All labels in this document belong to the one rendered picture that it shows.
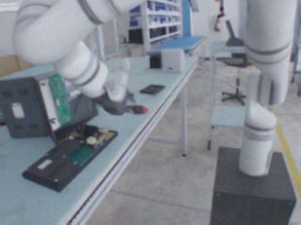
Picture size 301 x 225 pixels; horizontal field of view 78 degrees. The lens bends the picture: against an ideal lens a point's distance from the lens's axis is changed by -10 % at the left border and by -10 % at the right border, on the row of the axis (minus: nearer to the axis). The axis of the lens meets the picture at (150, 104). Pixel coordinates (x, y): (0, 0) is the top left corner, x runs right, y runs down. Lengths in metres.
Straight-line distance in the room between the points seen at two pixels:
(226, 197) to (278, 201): 0.15
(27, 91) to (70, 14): 0.46
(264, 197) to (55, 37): 0.64
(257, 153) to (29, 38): 0.62
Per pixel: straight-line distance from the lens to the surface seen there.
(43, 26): 0.29
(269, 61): 0.43
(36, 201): 0.51
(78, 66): 0.36
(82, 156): 0.57
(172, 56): 1.32
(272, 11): 0.34
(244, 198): 0.68
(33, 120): 0.74
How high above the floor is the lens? 1.32
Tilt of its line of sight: 22 degrees down
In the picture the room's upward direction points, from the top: 5 degrees counter-clockwise
